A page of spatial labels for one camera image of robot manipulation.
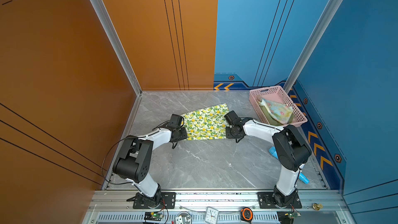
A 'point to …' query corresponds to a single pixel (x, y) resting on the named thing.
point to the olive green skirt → (272, 121)
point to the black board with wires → (286, 217)
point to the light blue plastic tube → (301, 177)
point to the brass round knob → (317, 207)
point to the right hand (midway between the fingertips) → (230, 134)
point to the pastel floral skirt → (280, 113)
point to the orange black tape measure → (246, 214)
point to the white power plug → (183, 218)
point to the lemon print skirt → (207, 123)
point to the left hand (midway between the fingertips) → (185, 132)
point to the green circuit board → (154, 216)
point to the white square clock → (211, 215)
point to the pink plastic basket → (275, 94)
